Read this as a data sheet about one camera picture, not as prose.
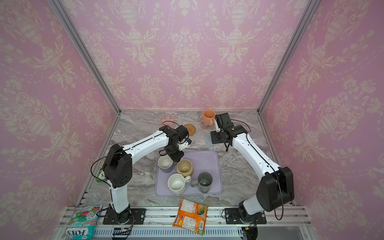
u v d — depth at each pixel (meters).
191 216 0.73
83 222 0.71
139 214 0.75
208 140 1.03
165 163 0.92
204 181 0.82
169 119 1.16
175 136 0.65
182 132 0.74
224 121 0.64
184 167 0.90
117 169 0.49
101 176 0.86
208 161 0.93
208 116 1.06
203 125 1.12
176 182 0.84
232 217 0.73
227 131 0.58
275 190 0.41
